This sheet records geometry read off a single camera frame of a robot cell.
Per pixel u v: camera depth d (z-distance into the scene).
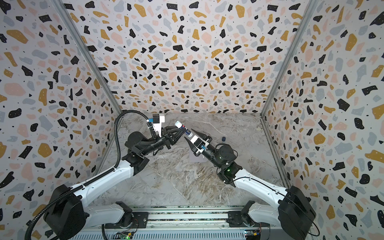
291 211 0.40
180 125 0.63
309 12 0.73
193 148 0.62
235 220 0.73
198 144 0.53
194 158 0.98
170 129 0.65
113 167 0.51
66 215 0.39
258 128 1.13
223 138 1.05
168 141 0.60
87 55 0.86
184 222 0.74
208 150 0.60
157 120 0.58
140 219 0.73
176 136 0.66
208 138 0.62
